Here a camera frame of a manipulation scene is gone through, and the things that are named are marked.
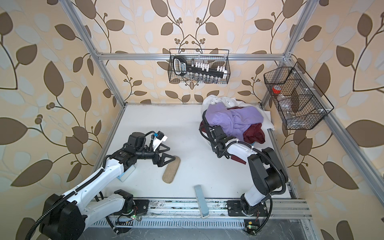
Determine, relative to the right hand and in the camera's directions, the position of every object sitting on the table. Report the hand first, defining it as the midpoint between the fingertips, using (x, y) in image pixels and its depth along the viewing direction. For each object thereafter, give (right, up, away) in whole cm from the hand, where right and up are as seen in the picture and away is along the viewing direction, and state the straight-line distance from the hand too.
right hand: (218, 145), depth 93 cm
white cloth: (+15, +29, +24) cm, 41 cm away
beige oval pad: (-28, -13, -9) cm, 32 cm away
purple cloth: (+10, +15, 0) cm, 18 cm away
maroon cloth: (+23, +8, +5) cm, 25 cm away
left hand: (-26, -1, -18) cm, 32 cm away
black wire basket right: (+39, +26, -17) cm, 50 cm away
